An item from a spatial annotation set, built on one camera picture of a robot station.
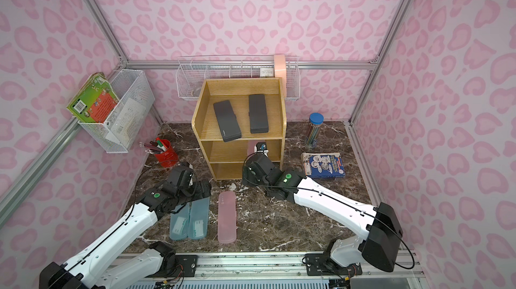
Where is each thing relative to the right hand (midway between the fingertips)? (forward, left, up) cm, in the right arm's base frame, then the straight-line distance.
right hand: (251, 170), depth 76 cm
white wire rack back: (+45, +31, +13) cm, 56 cm away
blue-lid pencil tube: (+28, -28, -2) cm, 40 cm away
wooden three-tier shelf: (+8, +11, -3) cm, 14 cm away
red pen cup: (+14, +43, -14) cm, 47 cm away
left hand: (-3, +20, -8) cm, 22 cm away
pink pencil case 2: (-12, +11, -19) cm, 25 cm away
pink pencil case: (+13, +1, -2) cm, 13 cm away
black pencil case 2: (+14, +9, +12) cm, 21 cm away
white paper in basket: (+17, +52, +8) cm, 56 cm away
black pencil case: (+19, -2, +12) cm, 22 cm away
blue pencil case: (-13, +23, -19) cm, 32 cm away
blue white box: (+14, -33, -18) cm, 40 cm away
